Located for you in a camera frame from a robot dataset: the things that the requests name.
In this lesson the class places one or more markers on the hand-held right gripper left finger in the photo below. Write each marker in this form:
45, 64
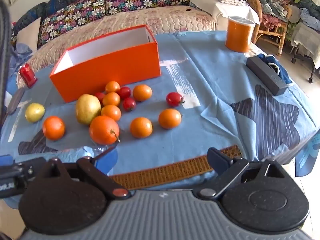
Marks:
106, 161

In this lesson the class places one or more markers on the orange cylinder container white lid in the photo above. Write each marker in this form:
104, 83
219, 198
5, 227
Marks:
239, 33

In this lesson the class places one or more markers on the small yellow-green lemon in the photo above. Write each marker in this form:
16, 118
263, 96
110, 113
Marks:
35, 112

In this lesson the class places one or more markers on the red drink can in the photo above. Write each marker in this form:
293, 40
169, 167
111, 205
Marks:
28, 75

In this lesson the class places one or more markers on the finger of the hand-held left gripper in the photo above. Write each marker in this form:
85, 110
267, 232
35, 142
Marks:
15, 172

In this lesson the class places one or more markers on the dark grey long box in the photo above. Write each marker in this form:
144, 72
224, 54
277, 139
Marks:
266, 76

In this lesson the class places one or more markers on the red tomato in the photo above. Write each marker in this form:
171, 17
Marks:
100, 96
175, 99
124, 92
129, 104

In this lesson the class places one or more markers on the large orange with stem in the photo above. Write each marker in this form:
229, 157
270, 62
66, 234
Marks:
104, 130

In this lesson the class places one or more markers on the orange cardboard box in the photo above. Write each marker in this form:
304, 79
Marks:
107, 65

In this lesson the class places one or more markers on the dark grey flat object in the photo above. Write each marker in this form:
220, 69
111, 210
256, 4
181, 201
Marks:
15, 101

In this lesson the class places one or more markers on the wicker chair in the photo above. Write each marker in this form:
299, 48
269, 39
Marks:
250, 1

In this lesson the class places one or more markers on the quilted floral sofa cover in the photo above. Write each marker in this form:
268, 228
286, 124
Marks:
162, 20

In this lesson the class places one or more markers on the crumpled light blue cloth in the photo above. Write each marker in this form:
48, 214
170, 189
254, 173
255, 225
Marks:
22, 52

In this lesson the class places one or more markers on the white side table cloth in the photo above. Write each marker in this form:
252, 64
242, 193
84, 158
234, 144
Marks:
205, 5

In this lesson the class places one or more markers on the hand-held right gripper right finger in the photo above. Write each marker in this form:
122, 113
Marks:
215, 160

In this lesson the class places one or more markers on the yellow lemon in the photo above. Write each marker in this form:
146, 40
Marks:
88, 109

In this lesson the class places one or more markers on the white pillow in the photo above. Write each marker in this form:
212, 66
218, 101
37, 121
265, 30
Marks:
28, 35

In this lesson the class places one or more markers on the chair with draped cloths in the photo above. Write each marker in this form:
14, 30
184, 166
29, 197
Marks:
305, 37

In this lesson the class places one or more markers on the blue tablecloth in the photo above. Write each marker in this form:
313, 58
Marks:
225, 92

